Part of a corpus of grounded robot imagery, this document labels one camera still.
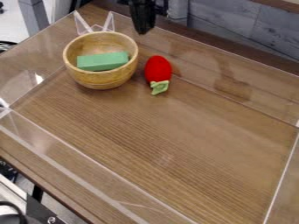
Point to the green foam stick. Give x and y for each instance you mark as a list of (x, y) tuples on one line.
[(102, 62)]

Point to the clear acrylic tray enclosure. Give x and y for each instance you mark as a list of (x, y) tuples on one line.
[(202, 155)]

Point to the red plush strawberry toy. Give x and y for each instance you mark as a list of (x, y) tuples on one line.
[(158, 74)]

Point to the light wooden bowl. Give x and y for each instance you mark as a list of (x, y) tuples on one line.
[(100, 75)]

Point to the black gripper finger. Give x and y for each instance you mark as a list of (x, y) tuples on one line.
[(148, 15), (135, 10)]

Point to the black table leg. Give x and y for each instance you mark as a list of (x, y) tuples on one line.
[(37, 193)]

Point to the grey post top left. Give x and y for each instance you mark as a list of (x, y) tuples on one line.
[(33, 15)]

